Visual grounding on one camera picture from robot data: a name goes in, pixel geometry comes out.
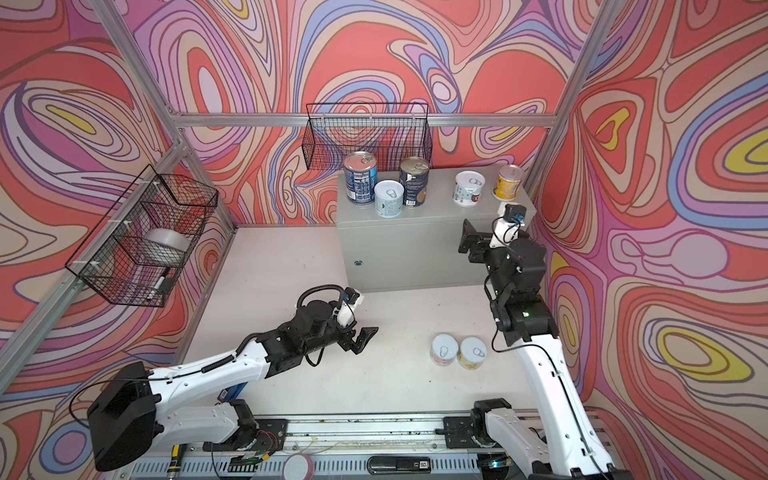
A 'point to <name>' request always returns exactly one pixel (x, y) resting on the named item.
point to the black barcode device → (399, 465)
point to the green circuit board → (241, 463)
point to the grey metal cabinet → (419, 250)
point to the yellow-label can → (471, 353)
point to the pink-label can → (444, 349)
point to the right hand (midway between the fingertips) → (485, 228)
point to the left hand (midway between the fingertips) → (369, 317)
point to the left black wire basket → (134, 253)
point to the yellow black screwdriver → (175, 463)
